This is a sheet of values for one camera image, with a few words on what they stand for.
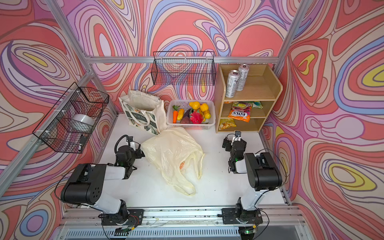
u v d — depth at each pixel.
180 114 1.14
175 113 1.12
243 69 0.77
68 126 0.74
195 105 1.11
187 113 1.14
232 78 0.75
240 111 0.95
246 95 0.86
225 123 1.08
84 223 0.74
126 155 0.72
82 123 0.70
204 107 1.12
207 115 1.10
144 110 0.88
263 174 0.48
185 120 1.04
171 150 0.83
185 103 1.16
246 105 0.96
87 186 0.45
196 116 1.06
